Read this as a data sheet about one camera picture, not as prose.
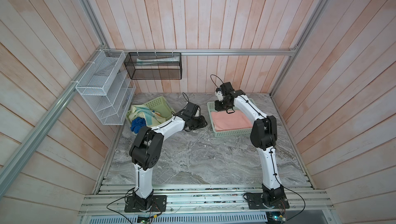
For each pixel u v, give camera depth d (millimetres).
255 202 730
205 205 733
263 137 602
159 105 1114
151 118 926
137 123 928
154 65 1038
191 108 761
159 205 733
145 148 530
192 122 747
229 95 759
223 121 1017
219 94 928
